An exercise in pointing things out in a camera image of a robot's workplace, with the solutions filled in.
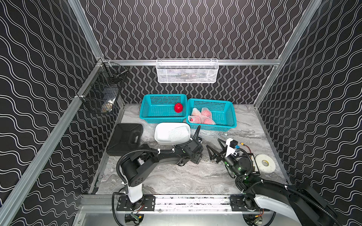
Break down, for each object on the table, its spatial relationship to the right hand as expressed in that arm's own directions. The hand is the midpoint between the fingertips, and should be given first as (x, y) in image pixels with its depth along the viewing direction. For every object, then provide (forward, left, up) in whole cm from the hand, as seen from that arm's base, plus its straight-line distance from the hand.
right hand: (213, 142), depth 77 cm
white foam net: (+19, +18, -18) cm, 32 cm away
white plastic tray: (+18, +33, -17) cm, 41 cm away
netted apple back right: (+31, 0, -12) cm, 33 cm away
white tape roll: (-4, -34, -19) cm, 39 cm away
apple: (+38, +21, -12) cm, 45 cm away
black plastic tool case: (+10, +55, -12) cm, 57 cm away
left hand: (+2, +8, -15) cm, 18 cm away
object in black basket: (+18, +62, +9) cm, 65 cm away
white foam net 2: (+10, +21, -14) cm, 27 cm away
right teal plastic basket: (+37, -14, -17) cm, 43 cm away
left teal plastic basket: (+42, +36, -17) cm, 58 cm away
